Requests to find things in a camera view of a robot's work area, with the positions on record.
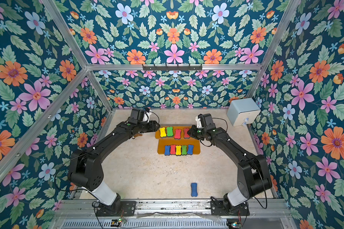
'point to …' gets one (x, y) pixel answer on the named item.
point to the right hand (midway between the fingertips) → (188, 131)
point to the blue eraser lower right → (190, 149)
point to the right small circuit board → (236, 225)
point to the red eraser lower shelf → (173, 149)
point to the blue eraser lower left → (167, 150)
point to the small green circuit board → (116, 223)
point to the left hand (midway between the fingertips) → (158, 124)
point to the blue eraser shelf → (194, 187)
